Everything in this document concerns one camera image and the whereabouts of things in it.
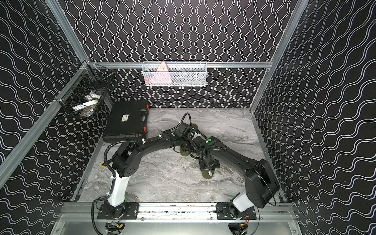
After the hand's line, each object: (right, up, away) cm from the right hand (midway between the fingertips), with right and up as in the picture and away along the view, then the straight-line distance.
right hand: (208, 169), depth 81 cm
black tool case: (-55, +27, +22) cm, 65 cm away
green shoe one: (-14, +10, 0) cm, 17 cm away
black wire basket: (-71, +41, +4) cm, 82 cm away
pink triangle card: (-28, +55, +10) cm, 63 cm away
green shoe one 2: (-1, -2, -2) cm, 3 cm away
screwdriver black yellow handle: (-63, 0, +7) cm, 63 cm away
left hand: (-2, +10, +5) cm, 11 cm away
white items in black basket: (-62, +33, -8) cm, 71 cm away
